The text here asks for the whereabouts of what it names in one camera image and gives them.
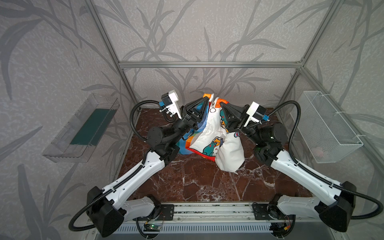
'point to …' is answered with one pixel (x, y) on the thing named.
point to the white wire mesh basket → (328, 137)
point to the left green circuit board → (151, 227)
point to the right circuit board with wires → (280, 229)
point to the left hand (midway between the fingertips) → (210, 98)
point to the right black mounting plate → (261, 213)
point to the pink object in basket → (318, 152)
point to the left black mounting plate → (165, 212)
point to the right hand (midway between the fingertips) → (224, 98)
